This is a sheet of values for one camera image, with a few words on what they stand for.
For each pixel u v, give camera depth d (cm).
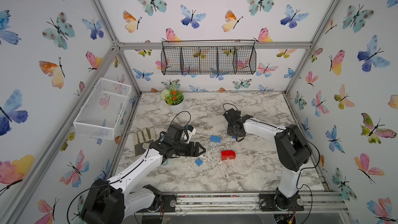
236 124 70
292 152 49
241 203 76
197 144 73
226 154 84
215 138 94
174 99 98
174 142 64
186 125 73
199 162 86
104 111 84
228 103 115
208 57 98
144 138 96
